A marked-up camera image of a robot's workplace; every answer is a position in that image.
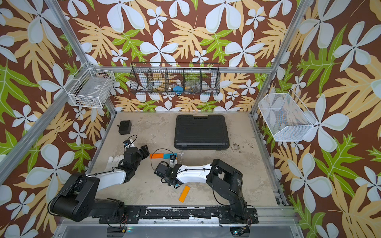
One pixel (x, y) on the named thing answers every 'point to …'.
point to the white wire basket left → (91, 88)
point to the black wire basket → (175, 78)
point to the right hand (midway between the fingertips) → (170, 175)
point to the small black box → (125, 127)
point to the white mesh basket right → (286, 118)
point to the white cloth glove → (113, 162)
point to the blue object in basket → (178, 90)
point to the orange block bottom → (184, 194)
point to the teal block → (167, 156)
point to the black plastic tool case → (201, 133)
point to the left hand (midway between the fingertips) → (144, 145)
